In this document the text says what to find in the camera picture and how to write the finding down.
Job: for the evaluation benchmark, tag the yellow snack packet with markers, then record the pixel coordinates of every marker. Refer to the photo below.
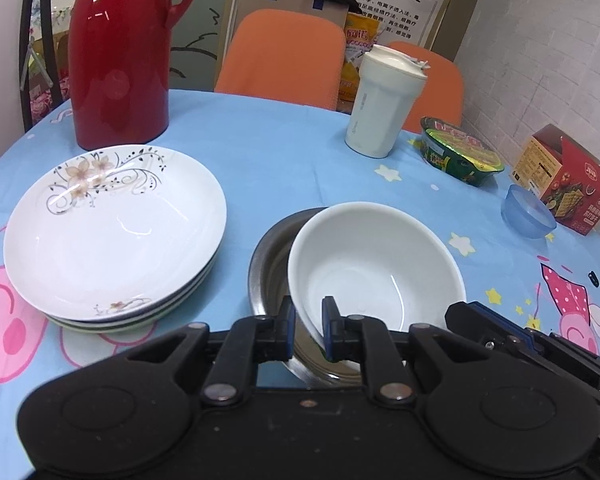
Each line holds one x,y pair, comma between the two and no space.
352,60

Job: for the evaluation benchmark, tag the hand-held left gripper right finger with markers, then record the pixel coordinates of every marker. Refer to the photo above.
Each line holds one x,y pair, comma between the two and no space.
330,332

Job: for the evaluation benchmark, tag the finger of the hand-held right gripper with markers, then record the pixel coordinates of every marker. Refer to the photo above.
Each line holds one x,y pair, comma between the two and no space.
500,327
580,352

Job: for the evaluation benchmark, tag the red thermos jug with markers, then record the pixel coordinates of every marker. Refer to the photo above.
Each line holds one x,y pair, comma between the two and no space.
120,60

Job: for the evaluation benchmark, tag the cardboard box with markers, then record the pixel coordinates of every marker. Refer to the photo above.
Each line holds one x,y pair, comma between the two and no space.
300,4

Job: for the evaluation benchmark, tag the blue cartoon tablecloth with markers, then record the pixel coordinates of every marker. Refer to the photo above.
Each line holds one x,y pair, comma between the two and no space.
280,170

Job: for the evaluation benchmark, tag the red cracker box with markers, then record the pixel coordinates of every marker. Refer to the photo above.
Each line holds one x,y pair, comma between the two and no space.
575,190

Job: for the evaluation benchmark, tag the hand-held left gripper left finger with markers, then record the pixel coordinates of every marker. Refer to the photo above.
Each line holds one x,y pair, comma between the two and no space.
287,332

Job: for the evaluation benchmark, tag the white ceramic bowl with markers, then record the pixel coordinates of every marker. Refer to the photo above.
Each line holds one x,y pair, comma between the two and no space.
380,260

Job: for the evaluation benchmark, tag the white tumbler with lid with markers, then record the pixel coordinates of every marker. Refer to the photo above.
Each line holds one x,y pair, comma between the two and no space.
375,110

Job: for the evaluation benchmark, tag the green instant noodle bowl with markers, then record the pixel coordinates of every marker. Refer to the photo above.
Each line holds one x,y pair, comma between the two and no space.
455,160

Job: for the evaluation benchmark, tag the floral white plate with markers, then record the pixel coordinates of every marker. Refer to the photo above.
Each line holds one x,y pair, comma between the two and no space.
120,240

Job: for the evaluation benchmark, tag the gold-rimmed white plate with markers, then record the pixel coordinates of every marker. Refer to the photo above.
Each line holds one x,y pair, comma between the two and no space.
192,291

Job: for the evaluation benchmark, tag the wall poster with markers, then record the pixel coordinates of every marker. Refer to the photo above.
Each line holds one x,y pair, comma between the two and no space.
405,5

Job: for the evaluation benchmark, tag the black metal stand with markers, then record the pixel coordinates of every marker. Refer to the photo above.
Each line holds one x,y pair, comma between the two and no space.
30,35

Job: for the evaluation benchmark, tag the orange chair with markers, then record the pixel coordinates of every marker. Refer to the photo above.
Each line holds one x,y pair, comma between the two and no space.
445,90
280,60

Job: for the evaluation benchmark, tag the stainless steel bowl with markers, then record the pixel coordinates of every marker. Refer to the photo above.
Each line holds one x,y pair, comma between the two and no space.
270,270

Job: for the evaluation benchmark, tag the blue plastic bowl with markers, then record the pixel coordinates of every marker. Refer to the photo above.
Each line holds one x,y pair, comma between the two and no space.
525,217

